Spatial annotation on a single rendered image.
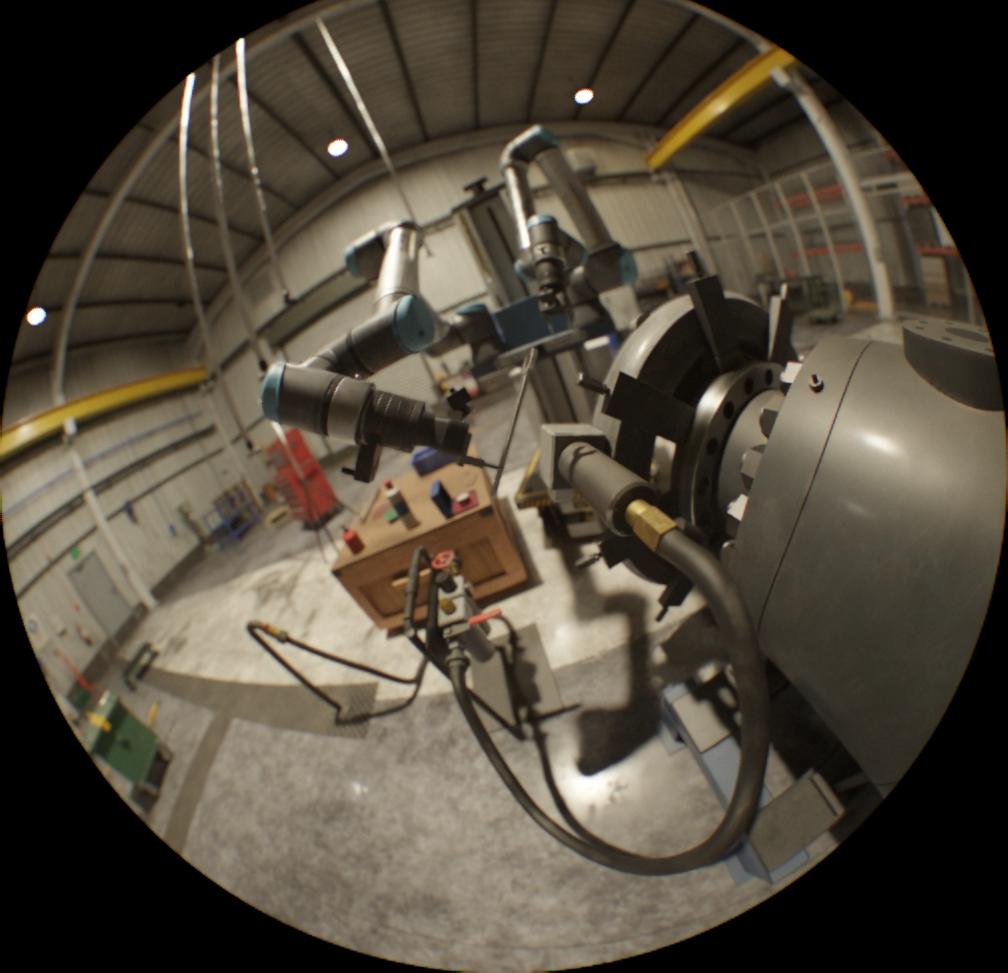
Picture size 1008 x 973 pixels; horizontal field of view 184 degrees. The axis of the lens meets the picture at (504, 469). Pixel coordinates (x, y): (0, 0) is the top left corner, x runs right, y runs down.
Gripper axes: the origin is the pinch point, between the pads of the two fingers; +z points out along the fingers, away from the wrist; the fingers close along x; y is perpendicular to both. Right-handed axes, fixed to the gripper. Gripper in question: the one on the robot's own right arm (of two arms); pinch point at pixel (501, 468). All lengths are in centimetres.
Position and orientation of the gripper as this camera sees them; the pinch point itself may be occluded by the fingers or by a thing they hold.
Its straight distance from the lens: 45.5
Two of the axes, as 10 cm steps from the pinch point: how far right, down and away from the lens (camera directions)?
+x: -2.3, -0.7, 9.7
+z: 9.4, 2.5, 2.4
